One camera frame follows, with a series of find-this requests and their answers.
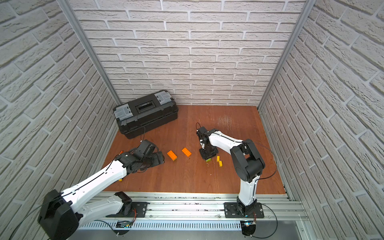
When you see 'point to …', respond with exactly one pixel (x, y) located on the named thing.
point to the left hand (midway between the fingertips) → (161, 157)
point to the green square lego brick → (208, 160)
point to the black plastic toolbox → (141, 116)
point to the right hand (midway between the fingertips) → (210, 156)
